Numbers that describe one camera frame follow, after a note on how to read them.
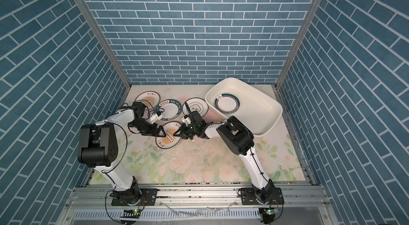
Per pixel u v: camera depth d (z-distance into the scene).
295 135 1.01
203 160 0.85
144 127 0.79
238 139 0.58
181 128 0.89
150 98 1.12
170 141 0.91
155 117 0.87
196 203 0.74
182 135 0.87
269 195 0.64
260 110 1.06
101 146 0.49
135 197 0.67
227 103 1.09
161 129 0.84
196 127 0.81
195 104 1.08
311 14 0.83
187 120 0.94
